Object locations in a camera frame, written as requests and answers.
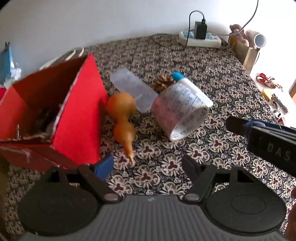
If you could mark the golden box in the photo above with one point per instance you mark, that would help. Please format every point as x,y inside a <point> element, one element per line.
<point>245,53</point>

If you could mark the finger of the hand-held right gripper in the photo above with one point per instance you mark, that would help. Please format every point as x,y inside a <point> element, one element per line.
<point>238,125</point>

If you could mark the blue-capped white bottle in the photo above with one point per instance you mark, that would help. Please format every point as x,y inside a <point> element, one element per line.
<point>177,76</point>

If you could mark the white power strip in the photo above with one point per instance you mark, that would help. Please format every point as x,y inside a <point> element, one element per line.
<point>211,41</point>

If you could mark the small yellow object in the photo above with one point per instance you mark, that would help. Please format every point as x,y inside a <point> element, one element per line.
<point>267,93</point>

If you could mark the floral patterned cloth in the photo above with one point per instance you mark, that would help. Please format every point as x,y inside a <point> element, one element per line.
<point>208,76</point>

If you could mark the white tube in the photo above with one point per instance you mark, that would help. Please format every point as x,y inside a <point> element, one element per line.
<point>260,40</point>

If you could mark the black charger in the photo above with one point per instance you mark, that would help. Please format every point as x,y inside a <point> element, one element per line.
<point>200,30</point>

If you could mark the blue bag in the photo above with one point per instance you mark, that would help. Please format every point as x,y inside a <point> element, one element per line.
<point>5,62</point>

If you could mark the silver metal tool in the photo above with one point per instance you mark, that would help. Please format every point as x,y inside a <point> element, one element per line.
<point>278,104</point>

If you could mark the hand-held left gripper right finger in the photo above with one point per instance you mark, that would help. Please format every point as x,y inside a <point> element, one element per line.
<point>189,165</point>

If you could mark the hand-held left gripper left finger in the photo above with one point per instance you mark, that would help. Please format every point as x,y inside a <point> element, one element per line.
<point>104,168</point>

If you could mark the pink plush toy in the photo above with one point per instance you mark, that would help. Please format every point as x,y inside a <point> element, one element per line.
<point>235,29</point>

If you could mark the person's right forearm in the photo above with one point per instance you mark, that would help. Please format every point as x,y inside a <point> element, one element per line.
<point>292,213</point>

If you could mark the brown pine cone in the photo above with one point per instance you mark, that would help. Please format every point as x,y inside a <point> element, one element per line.
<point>161,83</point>

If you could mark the clear plastic case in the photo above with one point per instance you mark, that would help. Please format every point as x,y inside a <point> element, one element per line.
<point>131,85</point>

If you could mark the orange dried gourd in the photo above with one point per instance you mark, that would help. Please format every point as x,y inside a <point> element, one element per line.
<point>121,106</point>

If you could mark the white crumpled plastic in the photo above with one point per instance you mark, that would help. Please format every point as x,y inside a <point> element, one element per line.
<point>13,76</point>

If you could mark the red cardboard box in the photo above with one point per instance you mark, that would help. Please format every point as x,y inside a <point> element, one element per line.
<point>78,115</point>

